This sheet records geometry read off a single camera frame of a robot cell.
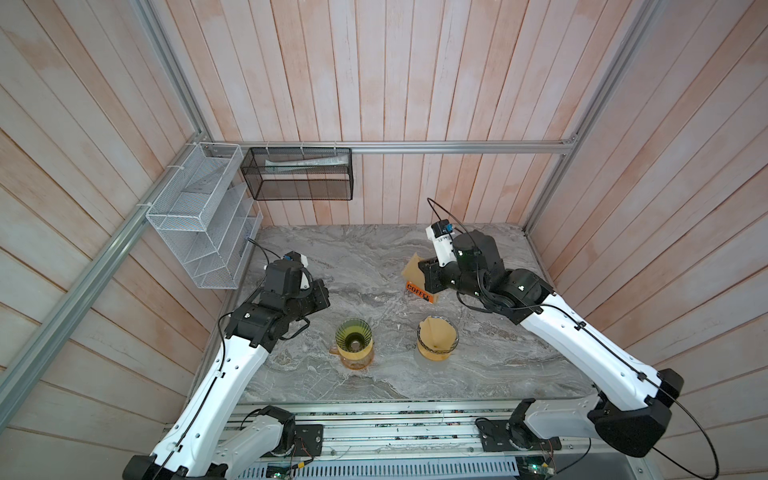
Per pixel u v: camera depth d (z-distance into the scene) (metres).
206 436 0.38
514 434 0.66
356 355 0.78
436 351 0.73
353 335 0.81
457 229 0.57
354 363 0.86
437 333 0.80
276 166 0.88
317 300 0.63
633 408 0.40
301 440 0.73
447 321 0.78
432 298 0.98
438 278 0.60
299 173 1.06
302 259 0.67
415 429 0.76
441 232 0.58
